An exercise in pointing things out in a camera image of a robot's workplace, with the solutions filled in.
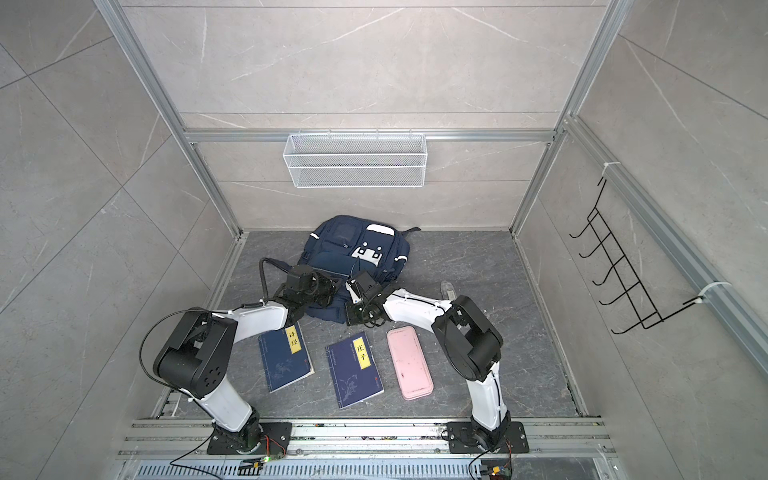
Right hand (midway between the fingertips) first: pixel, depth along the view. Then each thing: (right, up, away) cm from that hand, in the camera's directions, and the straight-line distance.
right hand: (347, 315), depth 91 cm
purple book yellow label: (+3, -15, -8) cm, 17 cm away
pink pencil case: (+19, -12, -8) cm, 24 cm away
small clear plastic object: (+33, +6, +9) cm, 35 cm away
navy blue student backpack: (-3, +22, +19) cm, 29 cm away
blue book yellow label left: (-17, -12, -6) cm, 21 cm away
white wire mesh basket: (+1, +51, +9) cm, 52 cm away
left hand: (0, +14, +1) cm, 14 cm away
